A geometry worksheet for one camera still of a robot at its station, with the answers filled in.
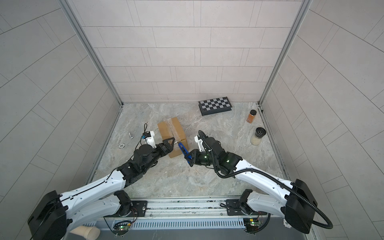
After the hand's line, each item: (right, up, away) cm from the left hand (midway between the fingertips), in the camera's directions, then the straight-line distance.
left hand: (175, 141), depth 77 cm
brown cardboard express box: (-3, +6, +7) cm, 10 cm away
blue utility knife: (+6, -5, -5) cm, 9 cm away
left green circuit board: (-21, -35, -12) cm, 43 cm away
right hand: (+5, -8, -7) cm, 12 cm away
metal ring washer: (-37, -6, +16) cm, 41 cm away
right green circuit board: (+37, -37, -9) cm, 53 cm away
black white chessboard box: (+24, +20, +35) cm, 47 cm away
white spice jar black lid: (+47, -2, +14) cm, 50 cm away
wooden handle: (-33, -36, -15) cm, 51 cm away
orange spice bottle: (+47, +13, +23) cm, 54 cm away
